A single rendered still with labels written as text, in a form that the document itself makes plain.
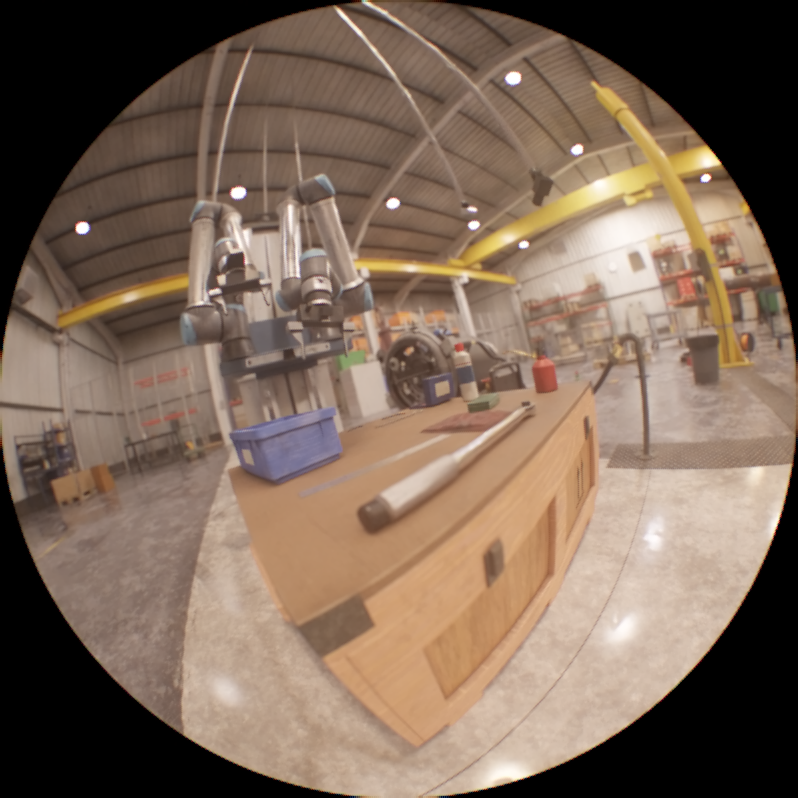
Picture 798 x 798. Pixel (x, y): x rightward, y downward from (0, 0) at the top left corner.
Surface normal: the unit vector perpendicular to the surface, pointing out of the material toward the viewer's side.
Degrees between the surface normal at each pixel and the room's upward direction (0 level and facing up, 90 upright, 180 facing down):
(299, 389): 90
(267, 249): 90
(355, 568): 0
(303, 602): 0
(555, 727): 0
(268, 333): 90
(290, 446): 90
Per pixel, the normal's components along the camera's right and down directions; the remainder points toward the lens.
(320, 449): 0.73, -0.13
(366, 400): 0.54, -0.07
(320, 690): -0.24, -0.97
